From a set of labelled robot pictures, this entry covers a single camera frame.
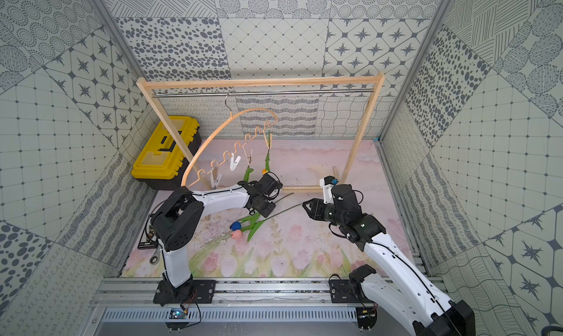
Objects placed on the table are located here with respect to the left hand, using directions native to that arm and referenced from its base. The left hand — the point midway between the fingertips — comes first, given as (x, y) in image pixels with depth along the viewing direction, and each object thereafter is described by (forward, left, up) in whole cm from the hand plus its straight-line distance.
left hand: (269, 204), depth 94 cm
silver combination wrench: (-23, +42, -2) cm, 48 cm away
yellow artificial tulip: (+9, 0, +21) cm, 23 cm away
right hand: (-9, -16, +15) cm, 23 cm away
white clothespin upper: (-2, +9, +31) cm, 32 cm away
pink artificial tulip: (-14, +11, +1) cm, 18 cm away
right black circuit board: (-39, -36, -5) cm, 53 cm away
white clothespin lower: (-10, +13, +31) cm, 35 cm away
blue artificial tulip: (-10, +12, 0) cm, 16 cm away
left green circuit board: (-40, +28, -3) cm, 48 cm away
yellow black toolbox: (+9, +44, +16) cm, 48 cm away
